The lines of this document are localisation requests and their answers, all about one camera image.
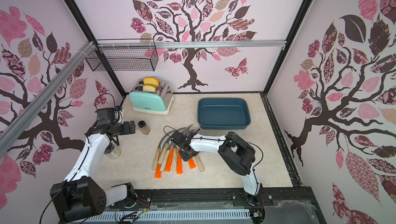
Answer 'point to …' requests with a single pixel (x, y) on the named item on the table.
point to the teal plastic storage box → (223, 113)
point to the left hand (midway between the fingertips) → (125, 129)
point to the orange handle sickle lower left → (158, 173)
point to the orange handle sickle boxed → (191, 163)
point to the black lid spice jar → (144, 128)
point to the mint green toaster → (156, 102)
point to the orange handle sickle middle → (168, 166)
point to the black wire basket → (123, 59)
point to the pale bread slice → (149, 88)
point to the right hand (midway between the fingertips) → (186, 154)
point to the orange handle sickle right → (179, 163)
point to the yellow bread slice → (150, 80)
